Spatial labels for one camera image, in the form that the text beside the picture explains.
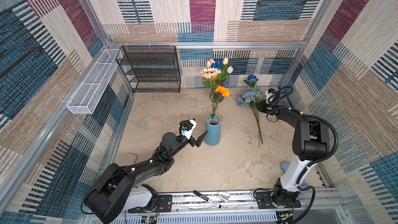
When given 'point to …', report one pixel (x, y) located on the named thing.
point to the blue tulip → (218, 62)
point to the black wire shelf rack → (151, 69)
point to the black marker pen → (207, 199)
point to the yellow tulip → (225, 60)
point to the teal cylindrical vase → (213, 137)
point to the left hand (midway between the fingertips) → (200, 123)
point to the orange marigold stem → (216, 97)
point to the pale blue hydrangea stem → (252, 98)
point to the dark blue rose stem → (252, 80)
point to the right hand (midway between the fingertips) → (258, 106)
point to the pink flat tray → (129, 159)
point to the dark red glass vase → (219, 82)
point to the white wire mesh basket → (85, 99)
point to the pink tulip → (212, 61)
